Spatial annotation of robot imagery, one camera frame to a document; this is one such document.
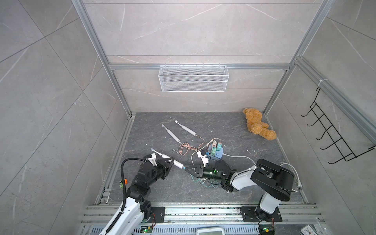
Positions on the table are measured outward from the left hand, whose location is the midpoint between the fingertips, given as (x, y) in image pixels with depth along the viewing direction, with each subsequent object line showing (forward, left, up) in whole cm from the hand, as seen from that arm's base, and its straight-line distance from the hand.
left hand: (176, 158), depth 77 cm
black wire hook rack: (-3, -75, +15) cm, 76 cm away
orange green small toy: (-9, +33, -14) cm, 36 cm away
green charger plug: (+9, -22, -9) cm, 26 cm away
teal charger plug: (+12, -26, -10) cm, 30 cm away
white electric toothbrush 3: (+31, -5, -15) cm, 35 cm away
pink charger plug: (+14, -23, -9) cm, 28 cm away
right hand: (-7, -6, -2) cm, 9 cm away
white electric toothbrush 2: (+26, +5, -14) cm, 30 cm away
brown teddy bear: (+24, -51, -3) cm, 56 cm away
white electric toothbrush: (-2, +1, -1) cm, 3 cm away
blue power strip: (+9, -26, -13) cm, 30 cm away
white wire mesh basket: (+54, -11, +13) cm, 57 cm away
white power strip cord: (-9, -74, -20) cm, 77 cm away
